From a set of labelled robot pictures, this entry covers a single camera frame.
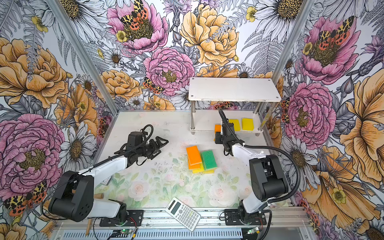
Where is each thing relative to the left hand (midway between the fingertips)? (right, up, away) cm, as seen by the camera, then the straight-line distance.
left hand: (165, 149), depth 87 cm
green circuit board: (-17, -37, -15) cm, 44 cm away
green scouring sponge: (+25, -6, +1) cm, 26 cm away
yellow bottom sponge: (+21, -12, 0) cm, 25 cm away
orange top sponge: (+32, +11, +15) cm, 37 cm away
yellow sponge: (+54, +14, +18) cm, 58 cm away
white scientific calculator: (+12, -29, -13) cm, 34 cm away
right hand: (+32, +6, +8) cm, 34 cm away
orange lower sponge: (+17, -4, +2) cm, 17 cm away
